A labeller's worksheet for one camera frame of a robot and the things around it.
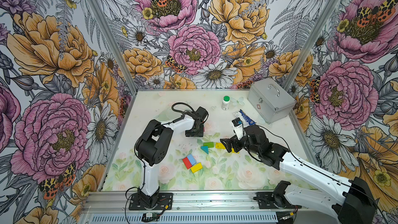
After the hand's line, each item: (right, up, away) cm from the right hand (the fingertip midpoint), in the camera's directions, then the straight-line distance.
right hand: (228, 139), depth 79 cm
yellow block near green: (-5, -2, -3) cm, 6 cm away
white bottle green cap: (+2, +17, +27) cm, 32 cm away
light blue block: (-19, -13, +9) cm, 25 cm away
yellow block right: (+1, -4, -9) cm, 9 cm away
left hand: (-18, -2, +17) cm, 25 cm away
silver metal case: (+28, +20, +17) cm, 39 cm away
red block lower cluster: (-21, -14, +6) cm, 27 cm away
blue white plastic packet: (+14, +9, +23) cm, 29 cm away
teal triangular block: (-11, -8, +12) cm, 19 cm away
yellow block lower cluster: (-16, -16, +4) cm, 23 cm away
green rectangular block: (-9, -6, +15) cm, 18 cm away
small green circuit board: (-38, -35, -6) cm, 51 cm away
